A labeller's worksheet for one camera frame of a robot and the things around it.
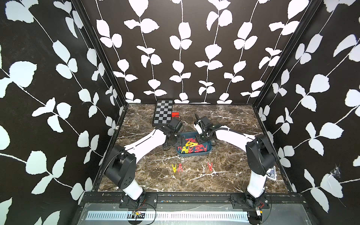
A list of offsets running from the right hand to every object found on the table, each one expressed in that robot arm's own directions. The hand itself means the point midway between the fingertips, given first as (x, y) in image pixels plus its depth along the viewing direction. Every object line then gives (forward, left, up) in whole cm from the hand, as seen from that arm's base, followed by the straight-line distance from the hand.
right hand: (196, 137), depth 93 cm
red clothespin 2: (-18, +11, -6) cm, 22 cm away
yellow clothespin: (-19, +14, -6) cm, 25 cm away
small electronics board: (-43, +33, -7) cm, 55 cm away
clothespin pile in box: (-4, +3, -6) cm, 8 cm away
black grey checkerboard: (+24, +26, -2) cm, 36 cm away
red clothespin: (-18, -8, -6) cm, 21 cm away
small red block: (+23, +17, -3) cm, 29 cm away
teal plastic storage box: (+5, +3, -4) cm, 7 cm away
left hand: (-6, +12, +4) cm, 13 cm away
